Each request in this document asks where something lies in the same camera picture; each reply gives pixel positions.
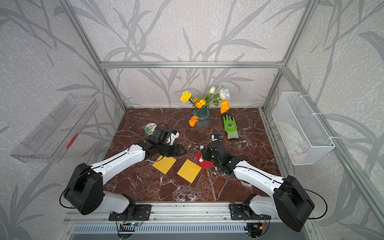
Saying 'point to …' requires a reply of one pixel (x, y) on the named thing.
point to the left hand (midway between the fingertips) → (183, 152)
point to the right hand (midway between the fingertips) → (201, 150)
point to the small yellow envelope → (164, 165)
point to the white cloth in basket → (294, 142)
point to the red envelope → (204, 164)
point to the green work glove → (230, 127)
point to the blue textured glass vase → (203, 116)
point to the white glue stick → (201, 159)
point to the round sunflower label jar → (149, 128)
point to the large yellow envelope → (189, 171)
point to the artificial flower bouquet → (222, 98)
